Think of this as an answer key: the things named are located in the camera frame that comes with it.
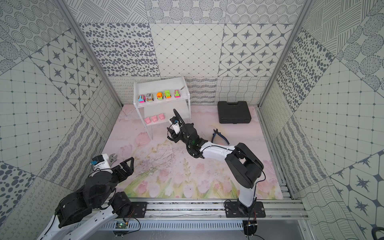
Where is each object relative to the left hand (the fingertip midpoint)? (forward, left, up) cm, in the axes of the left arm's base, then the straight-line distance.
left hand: (131, 163), depth 68 cm
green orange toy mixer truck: (+30, -11, +15) cm, 35 cm away
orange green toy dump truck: (+32, -14, +14) cm, 38 cm away
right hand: (+24, -16, -3) cm, 29 cm away
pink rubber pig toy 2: (+30, -4, -3) cm, 31 cm away
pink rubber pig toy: (+28, 0, -3) cm, 28 cm away
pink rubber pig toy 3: (+32, -8, -3) cm, 33 cm away
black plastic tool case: (+50, -58, -19) cm, 79 cm away
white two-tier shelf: (+30, -9, +12) cm, 34 cm away
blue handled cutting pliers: (+32, -46, -21) cm, 60 cm away
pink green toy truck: (+32, -19, +15) cm, 40 cm away
